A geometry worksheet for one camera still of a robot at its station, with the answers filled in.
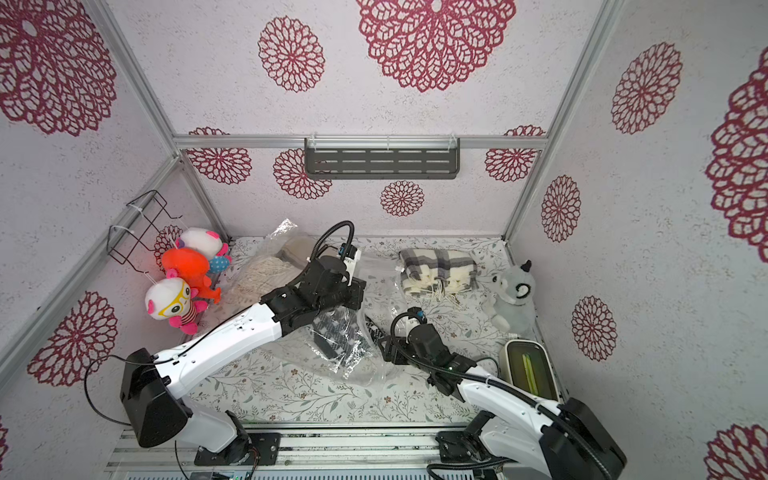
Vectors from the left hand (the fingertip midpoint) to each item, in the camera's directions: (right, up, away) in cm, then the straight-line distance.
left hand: (366, 286), depth 77 cm
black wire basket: (-59, +18, +1) cm, 62 cm away
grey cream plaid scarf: (+23, +3, +26) cm, 35 cm away
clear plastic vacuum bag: (+5, -6, +26) cm, 27 cm away
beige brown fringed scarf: (-27, +12, +31) cm, 43 cm away
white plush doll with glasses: (-52, -4, +3) cm, 52 cm away
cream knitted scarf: (-37, +2, +21) cm, 43 cm away
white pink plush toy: (-51, +13, +18) cm, 56 cm away
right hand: (+5, -15, +5) cm, 17 cm away
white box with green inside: (+44, -22, +5) cm, 49 cm away
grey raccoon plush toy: (+40, -2, +5) cm, 41 cm away
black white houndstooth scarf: (-9, -15, +10) cm, 20 cm away
